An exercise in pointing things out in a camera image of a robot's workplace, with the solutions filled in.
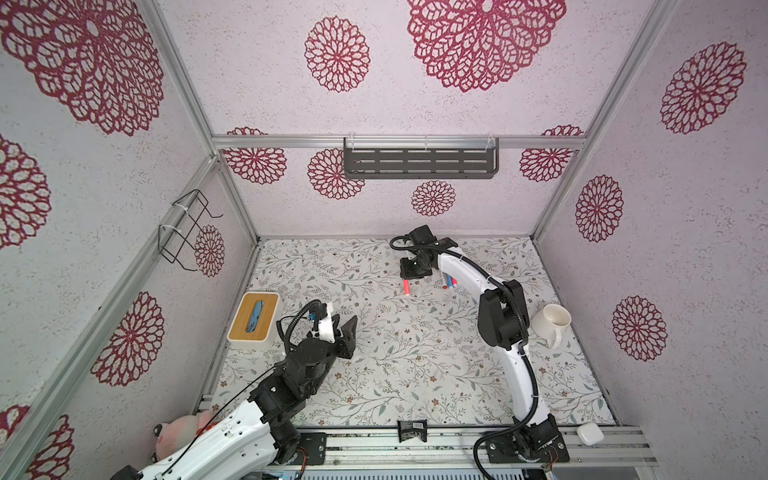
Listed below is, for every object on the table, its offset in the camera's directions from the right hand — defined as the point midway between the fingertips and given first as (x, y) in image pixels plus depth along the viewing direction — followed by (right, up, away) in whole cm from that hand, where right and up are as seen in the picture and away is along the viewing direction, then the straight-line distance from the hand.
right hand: (403, 268), depth 101 cm
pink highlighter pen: (+1, -6, -1) cm, 7 cm away
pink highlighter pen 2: (+10, -3, -29) cm, 31 cm away
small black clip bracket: (0, -40, -26) cm, 48 cm away
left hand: (-16, -13, -27) cm, 34 cm away
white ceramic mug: (+42, -17, -13) cm, 47 cm away
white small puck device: (+46, -42, -25) cm, 67 cm away
